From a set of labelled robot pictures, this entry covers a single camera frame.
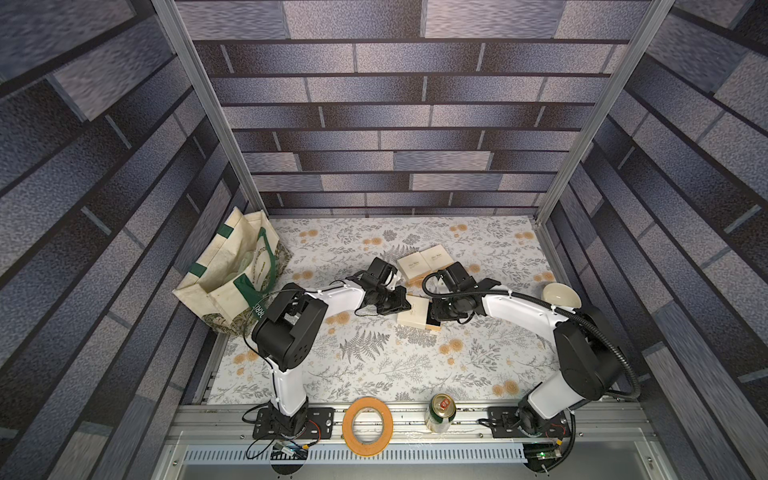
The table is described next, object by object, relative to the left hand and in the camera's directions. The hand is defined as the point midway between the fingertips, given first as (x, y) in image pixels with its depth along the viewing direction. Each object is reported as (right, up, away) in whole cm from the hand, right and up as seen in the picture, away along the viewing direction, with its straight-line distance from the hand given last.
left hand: (413, 305), depth 90 cm
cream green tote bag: (-49, +10, -14) cm, 52 cm away
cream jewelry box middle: (+1, +11, +11) cm, 16 cm away
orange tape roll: (-13, -30, -22) cm, 39 cm away
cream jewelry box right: (+10, +14, +14) cm, 22 cm away
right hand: (+6, -2, 0) cm, 6 cm away
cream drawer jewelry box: (+2, -3, 0) cm, 4 cm away
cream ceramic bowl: (+48, +3, +3) cm, 48 cm away
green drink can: (+5, -19, -23) cm, 31 cm away
